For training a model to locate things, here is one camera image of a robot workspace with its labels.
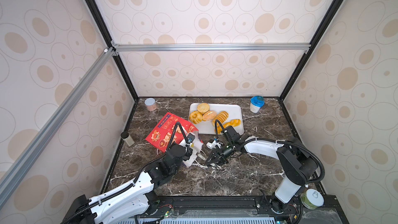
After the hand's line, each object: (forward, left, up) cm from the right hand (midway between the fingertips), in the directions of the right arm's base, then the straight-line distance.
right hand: (209, 165), depth 76 cm
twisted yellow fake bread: (+31, -17, -9) cm, 37 cm away
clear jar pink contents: (+46, +39, -5) cm, 60 cm away
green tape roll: (-14, -47, -7) cm, 50 cm away
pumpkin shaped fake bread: (+34, +7, -5) cm, 35 cm away
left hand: (+11, +10, +8) cm, 17 cm away
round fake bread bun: (+44, +2, -7) cm, 44 cm away
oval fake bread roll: (+36, -2, -6) cm, 36 cm away
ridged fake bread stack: (+36, -10, -7) cm, 38 cm away
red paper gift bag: (+17, +20, +5) cm, 27 cm away
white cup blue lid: (+44, -34, -2) cm, 55 cm away
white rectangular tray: (+42, -20, -10) cm, 48 cm away
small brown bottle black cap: (+17, +47, 0) cm, 50 cm away
